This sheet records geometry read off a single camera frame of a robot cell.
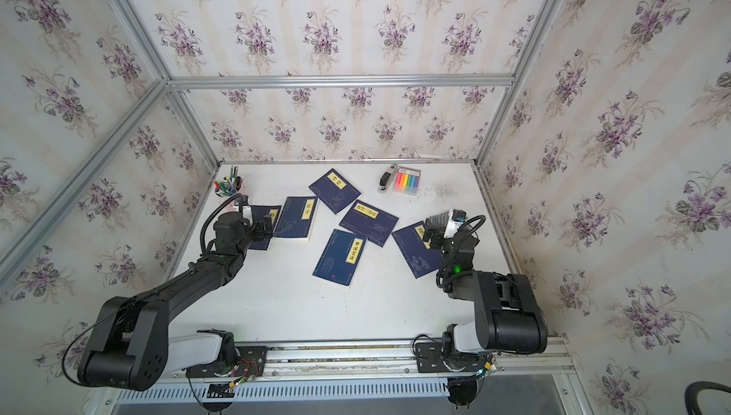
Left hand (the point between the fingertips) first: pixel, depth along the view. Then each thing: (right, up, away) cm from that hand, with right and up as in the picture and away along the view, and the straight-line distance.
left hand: (256, 216), depth 89 cm
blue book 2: (+54, -14, +3) cm, 56 cm away
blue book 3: (+35, -3, +13) cm, 37 cm away
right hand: (+62, -2, +2) cm, 62 cm away
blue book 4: (+10, -2, +13) cm, 16 cm away
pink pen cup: (-13, +10, +10) cm, 19 cm away
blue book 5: (+27, -14, +2) cm, 30 cm away
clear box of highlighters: (+52, +12, +25) cm, 59 cm away
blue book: (+23, +8, +21) cm, 32 cm away
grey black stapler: (+43, +13, +20) cm, 49 cm away
